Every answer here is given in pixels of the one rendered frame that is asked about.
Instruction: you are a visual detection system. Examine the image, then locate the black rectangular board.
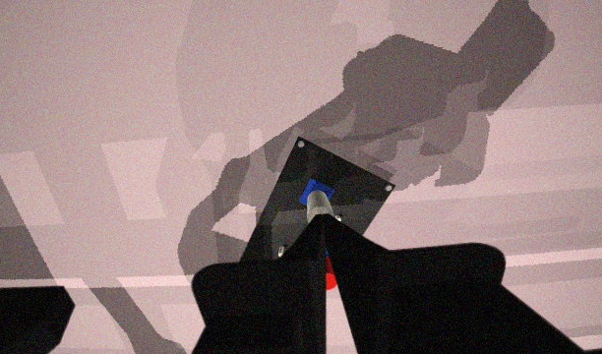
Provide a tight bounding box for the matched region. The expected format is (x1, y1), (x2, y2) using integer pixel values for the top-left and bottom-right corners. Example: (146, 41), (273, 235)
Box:
(240, 136), (395, 262)

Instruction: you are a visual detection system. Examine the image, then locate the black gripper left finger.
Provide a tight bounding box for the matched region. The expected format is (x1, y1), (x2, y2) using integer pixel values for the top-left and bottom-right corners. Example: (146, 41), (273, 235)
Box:
(191, 214), (327, 354)

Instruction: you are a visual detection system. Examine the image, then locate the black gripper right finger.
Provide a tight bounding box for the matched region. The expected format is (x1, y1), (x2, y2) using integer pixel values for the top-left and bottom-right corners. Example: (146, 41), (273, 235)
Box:
(323, 213), (506, 354)

